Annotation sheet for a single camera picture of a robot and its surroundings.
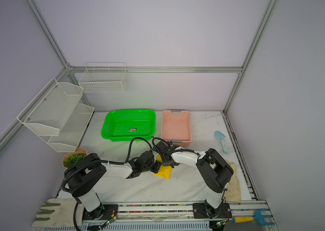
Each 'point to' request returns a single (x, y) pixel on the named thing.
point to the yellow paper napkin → (165, 171)
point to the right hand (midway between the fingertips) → (168, 161)
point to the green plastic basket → (125, 125)
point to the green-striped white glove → (58, 212)
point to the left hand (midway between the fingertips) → (160, 164)
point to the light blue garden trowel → (220, 135)
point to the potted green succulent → (71, 159)
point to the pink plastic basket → (176, 127)
